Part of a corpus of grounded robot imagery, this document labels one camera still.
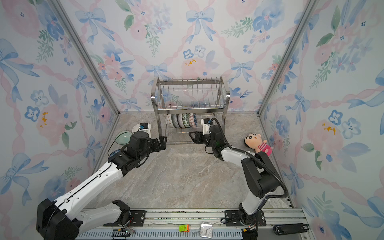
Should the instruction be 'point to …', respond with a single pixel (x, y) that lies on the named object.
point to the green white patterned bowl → (168, 120)
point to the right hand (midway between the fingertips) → (191, 132)
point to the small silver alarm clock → (206, 230)
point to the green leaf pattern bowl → (185, 119)
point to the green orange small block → (184, 228)
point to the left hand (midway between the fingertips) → (160, 137)
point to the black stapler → (290, 228)
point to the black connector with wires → (120, 234)
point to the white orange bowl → (136, 128)
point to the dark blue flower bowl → (174, 117)
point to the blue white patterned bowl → (114, 152)
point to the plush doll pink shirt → (255, 141)
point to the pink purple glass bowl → (180, 120)
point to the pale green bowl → (123, 137)
